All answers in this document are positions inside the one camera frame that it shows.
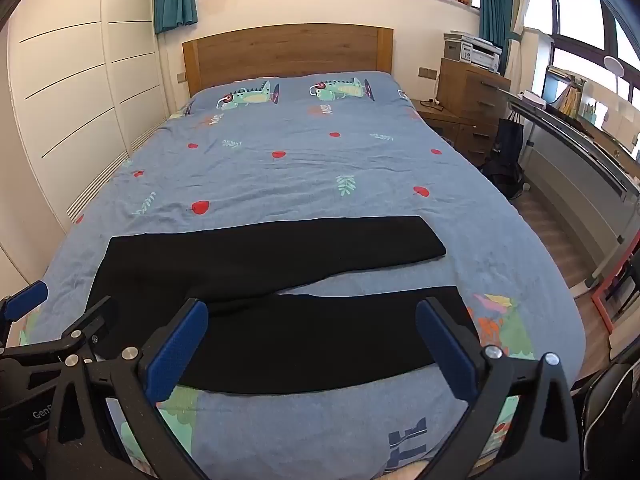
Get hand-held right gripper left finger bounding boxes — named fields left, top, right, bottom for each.
left=47, top=298, right=210, bottom=480

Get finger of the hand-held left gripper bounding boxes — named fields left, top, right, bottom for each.
left=0, top=280, right=49, bottom=348
left=0, top=296, right=119, bottom=366

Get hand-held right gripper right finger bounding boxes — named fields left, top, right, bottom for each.
left=415, top=297, right=581, bottom=480

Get black pants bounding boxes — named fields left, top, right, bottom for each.
left=85, top=215, right=481, bottom=395

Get black bag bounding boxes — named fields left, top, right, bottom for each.
left=480, top=115, right=526, bottom=198

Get grey desk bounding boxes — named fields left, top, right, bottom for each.
left=507, top=90, right=640, bottom=291

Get wooden nightstand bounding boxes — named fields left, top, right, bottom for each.
left=410, top=99, right=501, bottom=166

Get white wardrobe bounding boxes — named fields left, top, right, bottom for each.
left=0, top=0, right=168, bottom=281

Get wooden dresser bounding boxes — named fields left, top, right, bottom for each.
left=437, top=57, right=512, bottom=121

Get blue dinosaur print pillow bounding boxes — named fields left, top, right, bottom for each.
left=300, top=72, right=401, bottom=103
left=192, top=77, right=301, bottom=111

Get white printer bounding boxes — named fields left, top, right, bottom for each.
left=444, top=31, right=502, bottom=73

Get wooden headboard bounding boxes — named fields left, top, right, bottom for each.
left=182, top=23, right=394, bottom=98

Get dark framed window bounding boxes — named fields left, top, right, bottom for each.
left=522, top=0, right=640, bottom=111

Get red metal frame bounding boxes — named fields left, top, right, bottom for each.
left=591, top=260, right=631, bottom=336

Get white ring lamp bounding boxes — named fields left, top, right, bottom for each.
left=602, top=55, right=632, bottom=98

